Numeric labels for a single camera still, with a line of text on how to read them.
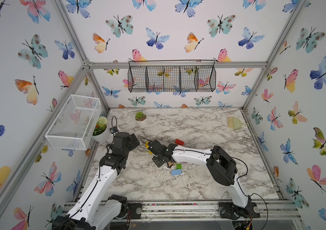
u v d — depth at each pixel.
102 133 0.92
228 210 0.74
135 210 0.74
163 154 0.67
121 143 0.58
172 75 0.98
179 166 0.89
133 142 0.74
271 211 0.75
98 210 0.54
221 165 0.55
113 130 0.67
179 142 1.01
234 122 1.11
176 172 0.87
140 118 1.04
